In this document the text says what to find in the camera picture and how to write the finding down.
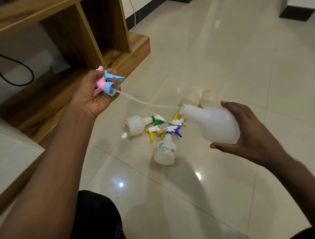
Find black looped cable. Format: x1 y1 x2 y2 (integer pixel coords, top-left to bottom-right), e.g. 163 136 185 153
0 54 35 87

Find white nozzle green trigger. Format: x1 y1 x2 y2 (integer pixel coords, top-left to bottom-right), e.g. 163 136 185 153
150 113 167 126

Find white nozzle yellow tip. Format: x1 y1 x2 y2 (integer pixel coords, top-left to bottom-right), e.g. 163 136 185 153
145 125 165 143

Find thin white cable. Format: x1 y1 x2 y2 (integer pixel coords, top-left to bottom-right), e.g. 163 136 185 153
129 0 136 31

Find black trousers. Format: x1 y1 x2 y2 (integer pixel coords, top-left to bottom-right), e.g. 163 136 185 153
71 189 315 239

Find person's right forearm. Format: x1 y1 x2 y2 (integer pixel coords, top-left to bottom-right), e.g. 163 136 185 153
265 154 315 228

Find wooden cabinet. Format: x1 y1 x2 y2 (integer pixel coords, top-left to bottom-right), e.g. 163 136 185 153
0 0 151 212

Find person's left hand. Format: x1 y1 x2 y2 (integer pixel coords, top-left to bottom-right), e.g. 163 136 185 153
70 68 121 119

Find black plinth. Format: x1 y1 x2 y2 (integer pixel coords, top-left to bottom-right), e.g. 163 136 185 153
279 4 315 22

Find person's right hand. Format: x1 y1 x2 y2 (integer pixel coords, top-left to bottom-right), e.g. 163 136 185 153
209 100 288 168

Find person's left forearm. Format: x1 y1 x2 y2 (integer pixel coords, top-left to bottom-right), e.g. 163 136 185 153
0 103 96 239

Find bottle with purple-nozzle sprayer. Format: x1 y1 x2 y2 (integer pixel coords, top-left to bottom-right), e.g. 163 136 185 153
154 133 177 166

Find black baseboard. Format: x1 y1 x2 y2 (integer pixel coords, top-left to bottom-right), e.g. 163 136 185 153
125 0 194 31

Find grey plastic pouch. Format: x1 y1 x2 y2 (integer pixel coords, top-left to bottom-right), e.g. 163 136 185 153
50 57 71 74

